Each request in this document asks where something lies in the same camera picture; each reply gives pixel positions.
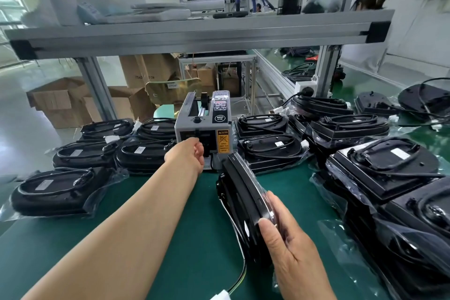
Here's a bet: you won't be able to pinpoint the grey barcode scanner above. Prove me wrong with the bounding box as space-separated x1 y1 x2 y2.
301 0 342 15

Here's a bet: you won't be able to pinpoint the group of bagged black lamps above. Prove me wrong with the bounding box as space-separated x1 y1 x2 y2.
235 92 450 300

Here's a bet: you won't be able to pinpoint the black cup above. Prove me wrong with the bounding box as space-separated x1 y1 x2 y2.
277 0 302 15

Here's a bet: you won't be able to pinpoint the white flat scale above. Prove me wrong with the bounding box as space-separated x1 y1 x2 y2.
105 2 192 23

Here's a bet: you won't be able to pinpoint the unbagged black lamps with cables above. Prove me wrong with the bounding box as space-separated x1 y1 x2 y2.
353 78 450 125

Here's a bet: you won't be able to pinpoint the person's left forearm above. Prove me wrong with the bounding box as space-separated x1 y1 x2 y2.
21 161 201 300

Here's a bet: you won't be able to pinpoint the green round stool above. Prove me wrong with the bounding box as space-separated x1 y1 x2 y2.
155 104 177 120

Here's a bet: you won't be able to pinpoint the grey metal shelf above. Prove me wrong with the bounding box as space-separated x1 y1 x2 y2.
6 9 395 60

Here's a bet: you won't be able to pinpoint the white handset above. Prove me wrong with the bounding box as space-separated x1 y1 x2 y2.
77 3 106 25

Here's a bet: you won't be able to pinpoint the grey tape dispenser machine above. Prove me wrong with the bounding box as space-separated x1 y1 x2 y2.
174 90 233 171

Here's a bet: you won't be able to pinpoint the person's right hand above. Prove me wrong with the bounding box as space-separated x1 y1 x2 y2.
256 191 337 300

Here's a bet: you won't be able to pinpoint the window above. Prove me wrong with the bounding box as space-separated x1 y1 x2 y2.
0 0 28 65

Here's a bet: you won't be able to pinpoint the black phone on shelf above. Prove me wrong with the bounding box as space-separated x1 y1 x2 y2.
213 11 249 19

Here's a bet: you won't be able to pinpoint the bundle of black cables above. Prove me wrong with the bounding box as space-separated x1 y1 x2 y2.
283 63 317 81

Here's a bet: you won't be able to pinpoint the person's left hand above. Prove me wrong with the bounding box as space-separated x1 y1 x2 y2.
164 137 206 175

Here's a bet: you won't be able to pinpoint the bagged black lamp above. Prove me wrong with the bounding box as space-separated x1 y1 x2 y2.
77 118 136 144

